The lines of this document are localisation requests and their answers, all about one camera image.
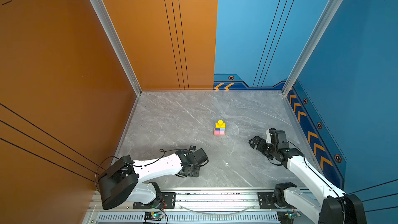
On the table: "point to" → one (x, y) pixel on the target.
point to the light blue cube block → (222, 129)
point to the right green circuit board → (287, 217)
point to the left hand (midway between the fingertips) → (195, 170)
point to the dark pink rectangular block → (217, 132)
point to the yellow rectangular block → (223, 126)
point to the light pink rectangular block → (222, 133)
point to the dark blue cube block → (217, 128)
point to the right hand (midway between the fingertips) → (253, 144)
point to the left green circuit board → (155, 216)
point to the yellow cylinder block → (220, 122)
